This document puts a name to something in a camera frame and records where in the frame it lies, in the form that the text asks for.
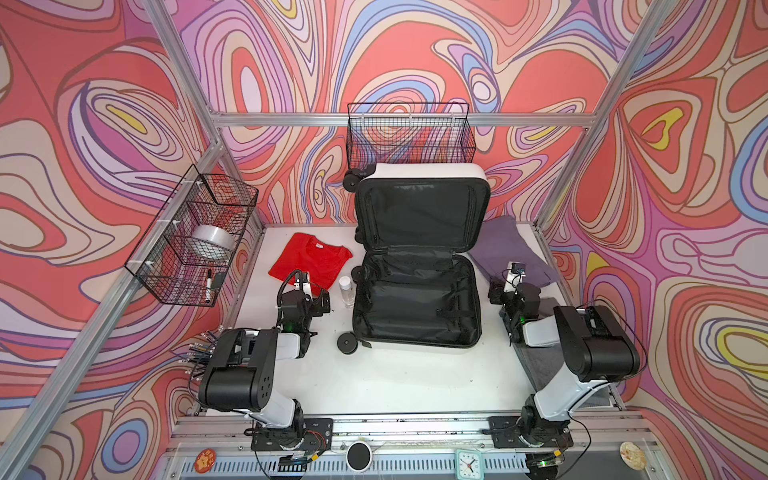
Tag grey towel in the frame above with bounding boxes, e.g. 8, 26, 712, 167
513, 297, 564, 391

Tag purple trousers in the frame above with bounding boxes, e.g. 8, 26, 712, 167
468, 216, 557, 288

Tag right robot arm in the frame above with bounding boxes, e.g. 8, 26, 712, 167
488, 282, 642, 448

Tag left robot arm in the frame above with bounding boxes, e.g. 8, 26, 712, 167
197, 290, 333, 452

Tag red folded t-shirt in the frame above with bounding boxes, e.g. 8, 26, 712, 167
269, 233, 353, 296

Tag black marker pen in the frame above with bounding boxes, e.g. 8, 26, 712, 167
205, 269, 213, 305

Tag silver tape roll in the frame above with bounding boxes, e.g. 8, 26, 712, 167
189, 224, 236, 261

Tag red pencil cup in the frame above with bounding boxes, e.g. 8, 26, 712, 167
179, 331, 219, 378

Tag open black white suitcase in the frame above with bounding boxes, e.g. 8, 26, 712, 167
351, 163, 491, 349

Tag small teal clock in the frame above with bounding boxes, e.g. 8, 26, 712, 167
455, 449, 485, 480

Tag red round sticker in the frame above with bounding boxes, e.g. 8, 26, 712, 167
193, 448, 217, 474

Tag beige round sticker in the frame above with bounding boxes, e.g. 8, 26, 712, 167
619, 441, 648, 471

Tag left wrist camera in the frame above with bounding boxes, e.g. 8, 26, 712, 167
295, 271, 313, 297

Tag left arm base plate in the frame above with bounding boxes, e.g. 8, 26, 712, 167
244, 417, 334, 454

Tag black wire basket left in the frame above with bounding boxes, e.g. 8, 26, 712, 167
124, 166, 259, 307

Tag black wire basket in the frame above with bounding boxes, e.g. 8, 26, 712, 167
346, 100, 476, 171
124, 166, 259, 307

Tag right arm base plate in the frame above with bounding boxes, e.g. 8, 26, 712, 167
481, 416, 574, 450

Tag black wire basket back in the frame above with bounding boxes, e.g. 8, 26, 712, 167
346, 100, 476, 171

